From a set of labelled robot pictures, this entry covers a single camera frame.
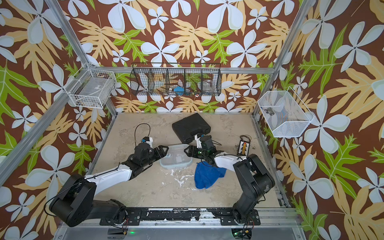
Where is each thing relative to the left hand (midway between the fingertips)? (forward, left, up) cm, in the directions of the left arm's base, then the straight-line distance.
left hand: (166, 147), depth 88 cm
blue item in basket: (+32, -7, +18) cm, 37 cm away
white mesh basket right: (+13, -68, +16) cm, 71 cm away
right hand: (0, -12, -4) cm, 13 cm away
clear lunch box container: (-1, -5, -11) cm, 12 cm away
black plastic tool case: (+19, -11, -5) cm, 22 cm away
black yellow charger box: (+9, -52, -10) cm, 53 cm away
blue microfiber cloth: (-14, -24, -9) cm, 29 cm away
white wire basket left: (+25, +42, +23) cm, 54 cm away
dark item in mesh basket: (+16, -61, +15) cm, 65 cm away
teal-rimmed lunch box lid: (-1, -5, -10) cm, 12 cm away
